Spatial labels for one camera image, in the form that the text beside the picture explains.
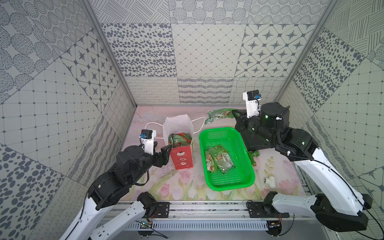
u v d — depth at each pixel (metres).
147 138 0.50
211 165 0.82
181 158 0.77
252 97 0.47
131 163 0.41
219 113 0.60
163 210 0.73
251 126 0.48
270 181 0.80
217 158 0.87
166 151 0.54
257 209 0.73
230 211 0.76
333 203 0.40
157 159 0.53
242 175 0.85
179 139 0.88
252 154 0.92
